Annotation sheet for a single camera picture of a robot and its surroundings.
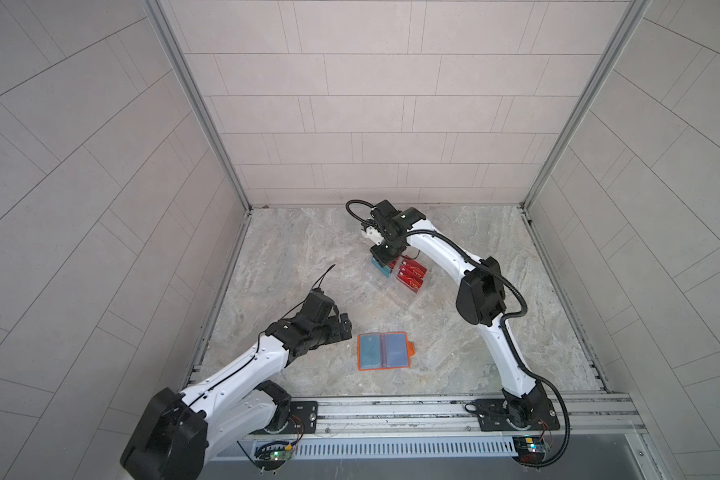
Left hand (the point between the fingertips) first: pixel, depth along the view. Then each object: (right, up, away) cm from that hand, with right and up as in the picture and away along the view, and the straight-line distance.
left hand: (347, 325), depth 83 cm
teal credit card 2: (+11, +15, +8) cm, 20 cm away
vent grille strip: (+14, -23, -15) cm, 31 cm away
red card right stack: (+19, +13, +5) cm, 24 cm away
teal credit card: (+6, -6, -2) cm, 9 cm away
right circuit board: (+43, -24, -16) cm, 52 cm away
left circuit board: (-14, -24, -18) cm, 33 cm away
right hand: (+9, +18, +11) cm, 22 cm away
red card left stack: (+13, +17, +8) cm, 23 cm away
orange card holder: (+10, -6, -2) cm, 12 cm away
